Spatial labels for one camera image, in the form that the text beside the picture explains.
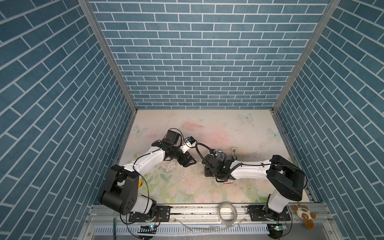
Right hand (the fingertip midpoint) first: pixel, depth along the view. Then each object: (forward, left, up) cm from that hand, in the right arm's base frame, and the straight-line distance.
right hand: (204, 169), depth 88 cm
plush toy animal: (-19, -50, +1) cm, 54 cm away
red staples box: (-6, -15, -1) cm, 16 cm away
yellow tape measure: (-11, +35, +1) cm, 37 cm away
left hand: (+3, +7, +8) cm, 11 cm away
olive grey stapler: (+10, -18, +3) cm, 21 cm away
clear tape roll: (-26, -13, 0) cm, 29 cm away
